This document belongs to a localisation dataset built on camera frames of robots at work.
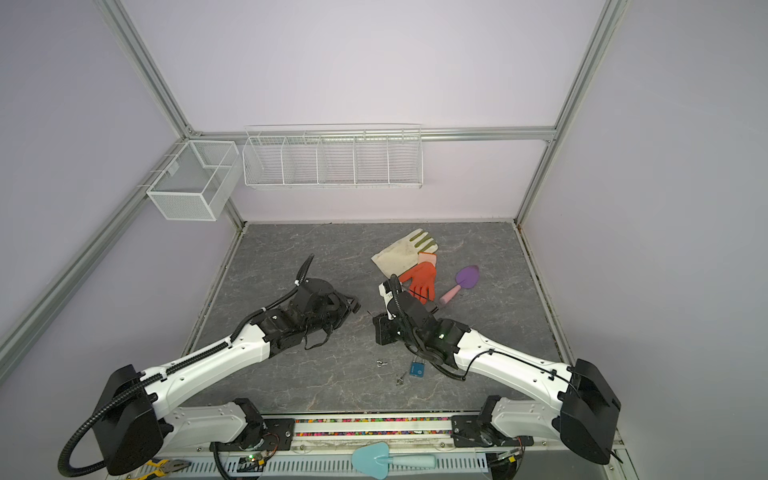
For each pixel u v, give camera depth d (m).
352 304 0.77
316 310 0.61
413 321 0.56
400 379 0.83
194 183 1.00
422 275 1.03
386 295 0.69
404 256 1.08
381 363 0.85
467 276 1.05
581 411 0.39
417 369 0.83
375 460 0.70
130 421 0.39
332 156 1.05
